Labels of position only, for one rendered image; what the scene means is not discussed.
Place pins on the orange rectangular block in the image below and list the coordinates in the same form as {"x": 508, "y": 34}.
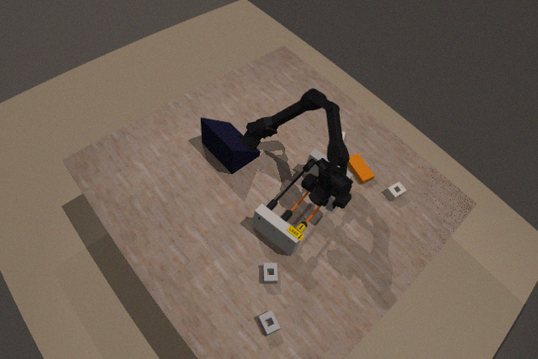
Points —
{"x": 359, "y": 168}

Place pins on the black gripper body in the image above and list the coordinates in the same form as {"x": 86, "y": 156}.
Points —
{"x": 309, "y": 182}

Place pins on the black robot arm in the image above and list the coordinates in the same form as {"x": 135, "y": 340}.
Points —
{"x": 337, "y": 154}

